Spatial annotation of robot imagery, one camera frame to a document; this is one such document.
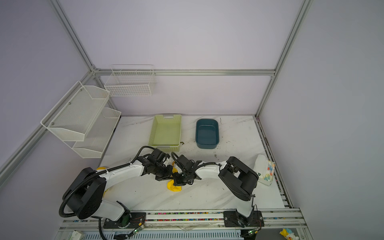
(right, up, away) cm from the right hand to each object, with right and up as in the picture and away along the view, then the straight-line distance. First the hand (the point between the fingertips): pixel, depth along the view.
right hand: (172, 185), depth 84 cm
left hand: (+1, +4, 0) cm, 4 cm away
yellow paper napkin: (-1, 0, 0) cm, 1 cm away
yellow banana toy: (-48, +7, +11) cm, 50 cm away
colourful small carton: (+54, +9, +1) cm, 55 cm away
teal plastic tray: (+22, +29, +25) cm, 44 cm away
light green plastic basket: (-9, +28, +24) cm, 38 cm away
